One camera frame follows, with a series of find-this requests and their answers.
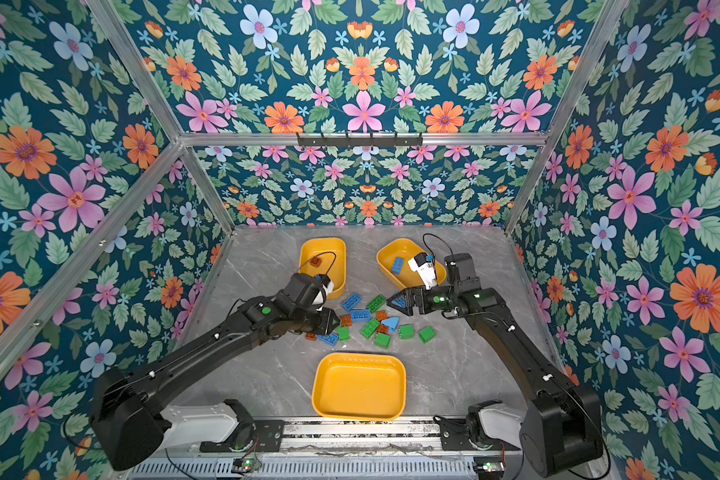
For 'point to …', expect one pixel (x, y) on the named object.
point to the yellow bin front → (359, 386)
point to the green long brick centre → (370, 328)
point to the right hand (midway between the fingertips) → (399, 297)
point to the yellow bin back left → (325, 256)
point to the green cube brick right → (406, 332)
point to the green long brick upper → (376, 303)
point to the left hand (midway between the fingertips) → (341, 317)
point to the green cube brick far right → (427, 334)
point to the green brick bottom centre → (382, 340)
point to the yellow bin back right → (393, 258)
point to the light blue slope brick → (392, 323)
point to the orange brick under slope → (383, 329)
